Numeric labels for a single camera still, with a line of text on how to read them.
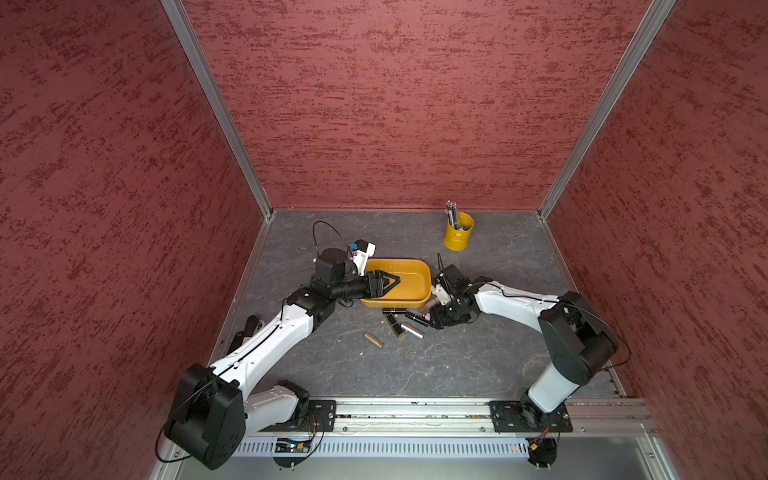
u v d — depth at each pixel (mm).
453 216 1006
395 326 878
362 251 714
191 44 757
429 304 898
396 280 746
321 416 744
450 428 737
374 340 866
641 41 756
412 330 875
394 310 920
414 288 999
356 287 677
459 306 681
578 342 468
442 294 777
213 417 392
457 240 1065
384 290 686
